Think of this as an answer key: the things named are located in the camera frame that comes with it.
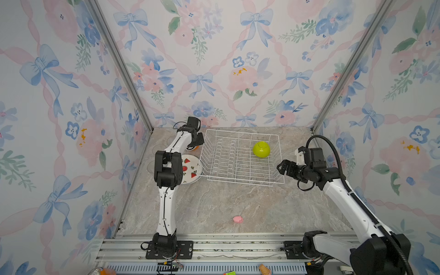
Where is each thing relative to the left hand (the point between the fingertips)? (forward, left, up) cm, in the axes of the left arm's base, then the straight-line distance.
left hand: (200, 139), depth 106 cm
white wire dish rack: (-10, -17, -5) cm, 20 cm away
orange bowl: (-8, +3, +1) cm, 8 cm away
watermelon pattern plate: (-18, +4, -4) cm, 19 cm away
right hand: (-26, -44, +9) cm, 52 cm away
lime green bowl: (-6, -37, -1) cm, 37 cm away
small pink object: (-45, -21, -5) cm, 50 cm away
